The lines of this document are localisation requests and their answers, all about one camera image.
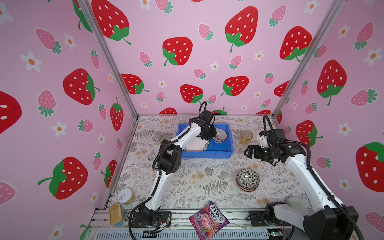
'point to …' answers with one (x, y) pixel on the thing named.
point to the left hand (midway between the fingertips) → (217, 135)
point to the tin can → (125, 196)
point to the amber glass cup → (245, 137)
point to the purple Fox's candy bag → (208, 220)
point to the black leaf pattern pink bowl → (247, 180)
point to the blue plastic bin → (215, 150)
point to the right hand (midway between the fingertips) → (251, 153)
